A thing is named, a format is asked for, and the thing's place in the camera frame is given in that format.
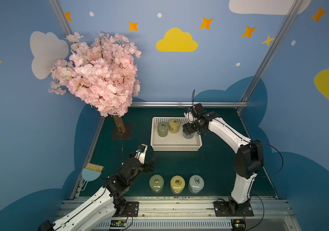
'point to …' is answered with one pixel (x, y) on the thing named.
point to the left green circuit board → (118, 223)
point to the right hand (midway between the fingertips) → (190, 126)
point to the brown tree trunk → (120, 123)
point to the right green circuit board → (238, 224)
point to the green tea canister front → (156, 183)
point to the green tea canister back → (162, 129)
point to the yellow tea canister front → (177, 183)
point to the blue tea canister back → (188, 136)
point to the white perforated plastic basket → (167, 134)
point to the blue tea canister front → (196, 184)
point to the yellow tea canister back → (174, 125)
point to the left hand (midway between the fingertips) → (148, 152)
